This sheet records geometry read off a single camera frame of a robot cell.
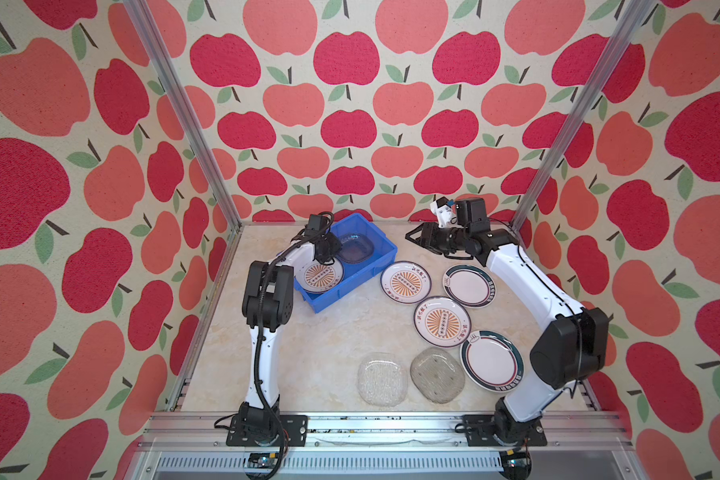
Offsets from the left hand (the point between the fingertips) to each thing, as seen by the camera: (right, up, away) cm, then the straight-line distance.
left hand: (345, 248), depth 107 cm
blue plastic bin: (+3, -8, -12) cm, 15 cm away
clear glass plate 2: (+27, -37, -23) cm, 51 cm away
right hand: (+21, +3, -24) cm, 32 cm away
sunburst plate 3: (+31, -24, -14) cm, 42 cm away
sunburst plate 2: (+22, -12, -3) cm, 25 cm away
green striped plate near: (+45, -34, -19) cm, 59 cm away
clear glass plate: (+12, -37, -24) cm, 46 cm away
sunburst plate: (-11, -10, -3) cm, 15 cm away
